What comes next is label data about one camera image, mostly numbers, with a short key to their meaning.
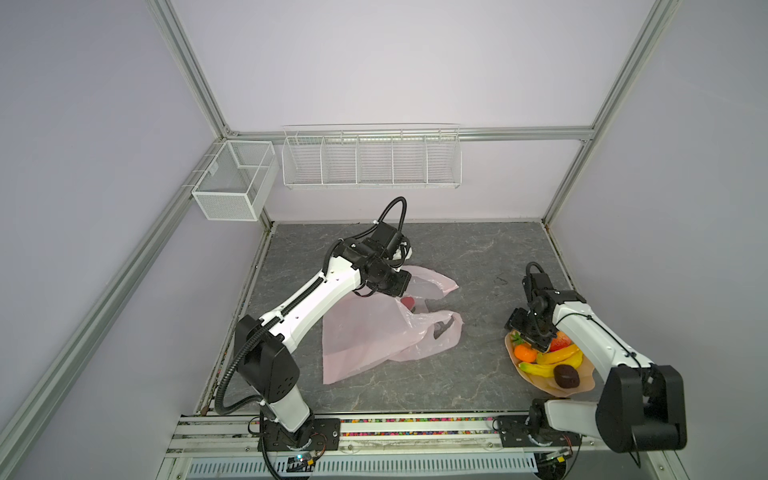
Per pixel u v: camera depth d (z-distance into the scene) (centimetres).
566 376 76
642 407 41
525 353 80
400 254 71
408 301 99
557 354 81
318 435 74
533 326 75
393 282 69
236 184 99
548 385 79
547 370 80
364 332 85
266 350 42
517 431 74
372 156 99
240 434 75
